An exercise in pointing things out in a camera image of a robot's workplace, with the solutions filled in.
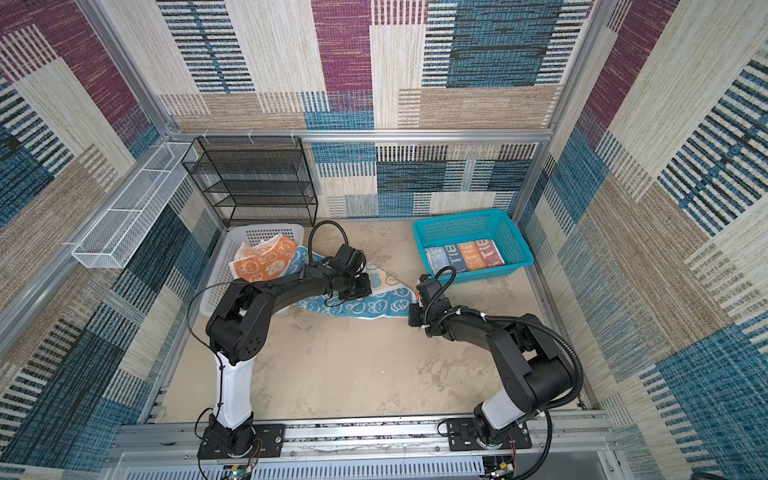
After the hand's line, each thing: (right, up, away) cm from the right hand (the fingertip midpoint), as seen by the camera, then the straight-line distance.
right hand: (416, 315), depth 94 cm
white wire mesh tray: (-73, +22, -24) cm, 80 cm away
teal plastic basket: (+11, +28, +25) cm, 39 cm away
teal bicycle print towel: (-9, +4, +3) cm, 10 cm away
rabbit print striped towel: (+18, +18, +12) cm, 28 cm away
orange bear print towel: (-52, +17, +11) cm, 56 cm away
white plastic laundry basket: (-62, +12, +2) cm, 63 cm away
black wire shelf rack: (-58, +45, +17) cm, 75 cm away
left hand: (-13, +8, +3) cm, 16 cm away
